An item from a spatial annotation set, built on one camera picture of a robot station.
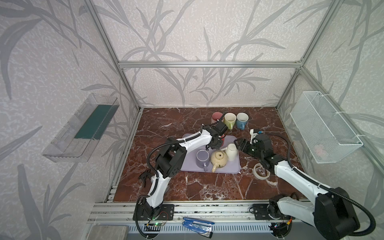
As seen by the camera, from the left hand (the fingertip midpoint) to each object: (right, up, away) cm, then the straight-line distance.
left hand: (217, 140), depth 95 cm
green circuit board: (-32, -37, -24) cm, 55 cm away
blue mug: (+18, +14, +8) cm, 24 cm away
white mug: (+7, -5, -10) cm, 13 cm away
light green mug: (+10, +13, +8) cm, 18 cm away
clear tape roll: (+24, -18, -8) cm, 31 cm away
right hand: (+11, +2, -9) cm, 15 cm away
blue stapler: (-9, -37, -27) cm, 47 cm away
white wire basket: (+44, +6, -32) cm, 55 cm away
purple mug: (-10, -9, -12) cm, 18 cm away
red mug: (+4, 0, +5) cm, 7 cm away
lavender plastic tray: (-18, -13, -3) cm, 23 cm away
